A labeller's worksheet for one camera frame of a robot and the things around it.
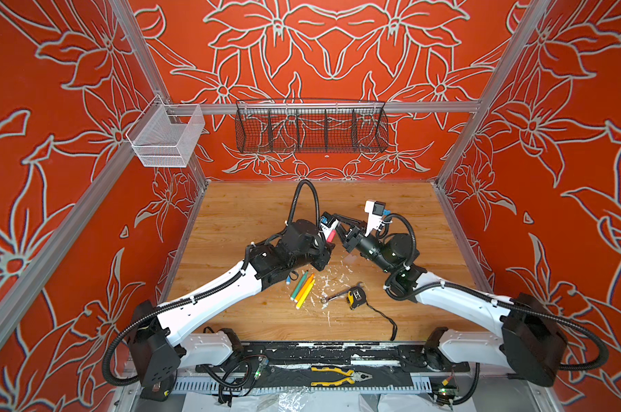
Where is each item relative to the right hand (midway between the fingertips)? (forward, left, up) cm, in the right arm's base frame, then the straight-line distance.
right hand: (326, 222), depth 67 cm
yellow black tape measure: (-10, -10, -28) cm, 31 cm away
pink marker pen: (-2, -1, -4) cm, 5 cm away
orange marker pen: (-6, +7, -30) cm, 31 cm away
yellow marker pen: (-8, +6, -31) cm, 32 cm away
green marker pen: (-5, +9, -30) cm, 32 cm away
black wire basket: (+47, +3, -1) cm, 47 cm away
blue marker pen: (-3, +12, -30) cm, 32 cm away
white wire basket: (+41, +58, 0) cm, 71 cm away
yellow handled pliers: (-31, -6, -30) cm, 44 cm away
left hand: (0, -1, -7) cm, 8 cm away
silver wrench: (-10, 0, -30) cm, 32 cm away
